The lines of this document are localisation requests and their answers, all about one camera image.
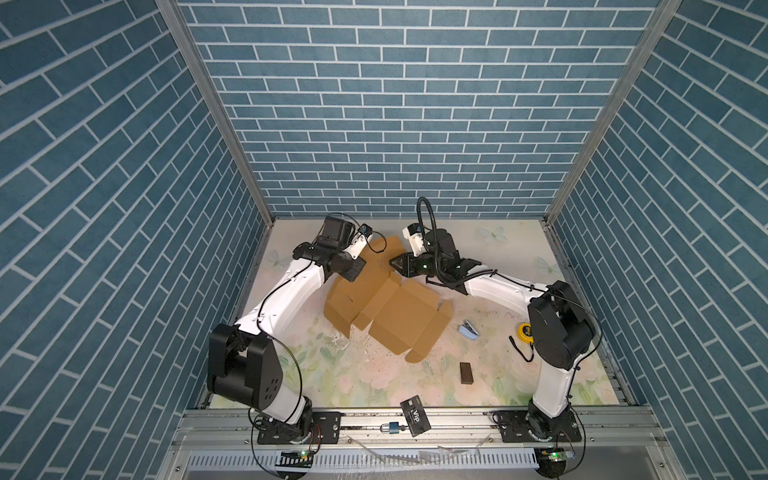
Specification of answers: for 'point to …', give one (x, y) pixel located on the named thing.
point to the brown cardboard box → (404, 316)
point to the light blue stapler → (467, 330)
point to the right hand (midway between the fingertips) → (390, 258)
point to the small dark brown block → (466, 373)
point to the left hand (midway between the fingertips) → (355, 260)
